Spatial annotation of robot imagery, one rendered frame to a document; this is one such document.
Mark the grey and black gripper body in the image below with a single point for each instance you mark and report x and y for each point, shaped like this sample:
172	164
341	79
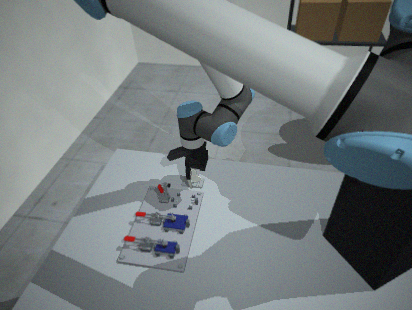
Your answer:
199	157

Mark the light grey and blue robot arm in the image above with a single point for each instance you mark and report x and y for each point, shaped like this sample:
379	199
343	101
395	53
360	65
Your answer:
368	101

